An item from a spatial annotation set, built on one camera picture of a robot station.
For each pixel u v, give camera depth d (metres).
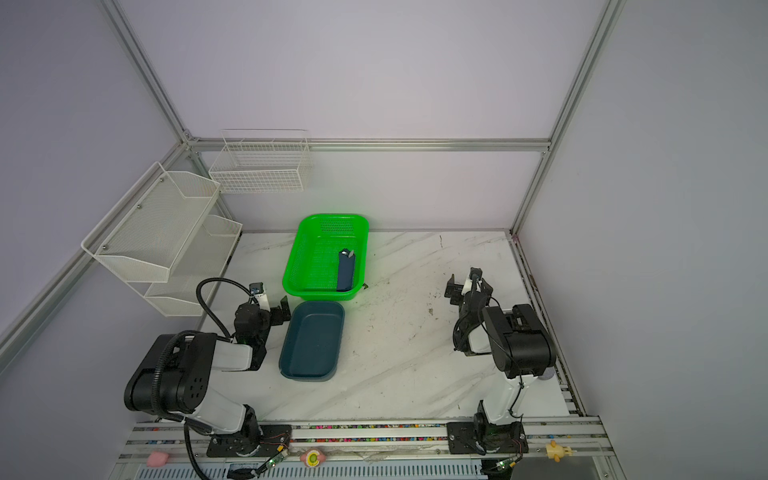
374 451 0.73
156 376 0.42
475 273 0.81
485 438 0.67
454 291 0.88
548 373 0.51
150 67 0.77
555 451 0.69
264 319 0.76
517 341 0.50
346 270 1.08
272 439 0.75
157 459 0.70
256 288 0.80
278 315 0.84
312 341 0.89
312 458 0.67
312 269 1.09
